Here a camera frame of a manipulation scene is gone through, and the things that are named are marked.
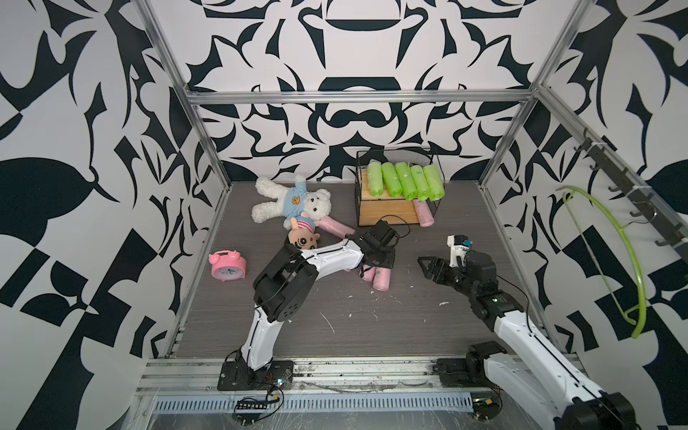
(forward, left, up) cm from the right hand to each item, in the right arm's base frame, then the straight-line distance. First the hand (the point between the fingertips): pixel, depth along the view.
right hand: (425, 257), depth 82 cm
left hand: (+6, +9, -8) cm, 14 cm away
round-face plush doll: (+11, +39, -4) cm, 41 cm away
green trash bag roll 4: (+26, +8, +7) cm, 28 cm away
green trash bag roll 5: (+27, +14, +7) cm, 31 cm away
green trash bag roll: (+25, -6, +7) cm, 27 cm away
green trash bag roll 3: (+26, +3, +6) cm, 27 cm away
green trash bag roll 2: (+27, -2, +7) cm, 27 cm away
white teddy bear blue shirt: (+26, +45, -4) cm, 52 cm away
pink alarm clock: (0, +61, -3) cm, 61 cm away
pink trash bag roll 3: (+23, -6, -10) cm, 26 cm away
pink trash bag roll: (-1, +16, -9) cm, 19 cm away
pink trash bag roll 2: (-3, +13, -8) cm, 16 cm away
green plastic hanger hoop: (-21, -39, +11) cm, 45 cm away
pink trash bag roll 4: (+19, +28, -10) cm, 35 cm away
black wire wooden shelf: (+29, +10, -14) cm, 34 cm away
